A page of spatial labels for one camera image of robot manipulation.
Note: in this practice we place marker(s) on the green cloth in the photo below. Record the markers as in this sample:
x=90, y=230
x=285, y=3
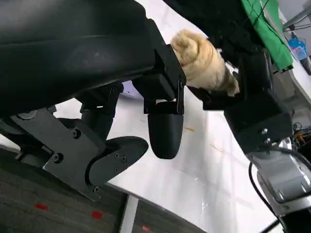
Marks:
x=269, y=34

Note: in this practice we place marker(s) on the grey metal stand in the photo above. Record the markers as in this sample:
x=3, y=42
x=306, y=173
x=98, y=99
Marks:
x=297, y=21

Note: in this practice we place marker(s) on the blue plastic item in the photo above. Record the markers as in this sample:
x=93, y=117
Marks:
x=297, y=46

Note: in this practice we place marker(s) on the grey metal frame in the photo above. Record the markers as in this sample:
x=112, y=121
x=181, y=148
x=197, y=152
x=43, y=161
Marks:
x=294, y=82

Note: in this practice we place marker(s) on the thin wooden stick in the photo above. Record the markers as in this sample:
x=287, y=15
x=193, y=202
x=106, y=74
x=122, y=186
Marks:
x=189, y=129

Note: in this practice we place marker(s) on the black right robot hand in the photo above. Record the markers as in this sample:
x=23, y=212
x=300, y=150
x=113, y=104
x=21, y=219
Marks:
x=255, y=72

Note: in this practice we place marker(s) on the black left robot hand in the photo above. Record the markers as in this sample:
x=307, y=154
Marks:
x=73, y=48

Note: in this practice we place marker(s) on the lilac plate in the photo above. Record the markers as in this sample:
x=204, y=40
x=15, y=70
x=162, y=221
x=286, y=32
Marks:
x=130, y=91

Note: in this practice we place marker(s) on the black cloth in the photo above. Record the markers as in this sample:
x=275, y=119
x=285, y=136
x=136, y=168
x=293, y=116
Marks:
x=206, y=14

